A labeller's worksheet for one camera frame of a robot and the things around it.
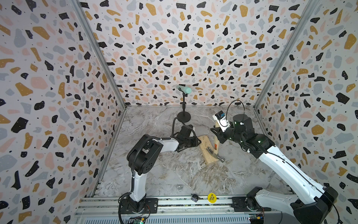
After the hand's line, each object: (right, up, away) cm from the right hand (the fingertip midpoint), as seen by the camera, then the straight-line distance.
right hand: (215, 127), depth 72 cm
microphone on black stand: (-18, +6, +41) cm, 45 cm away
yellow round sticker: (-1, -39, +4) cm, 39 cm away
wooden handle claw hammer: (+2, -16, +11) cm, 19 cm away
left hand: (-4, -11, +22) cm, 25 cm away
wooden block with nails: (-2, -11, +23) cm, 26 cm away
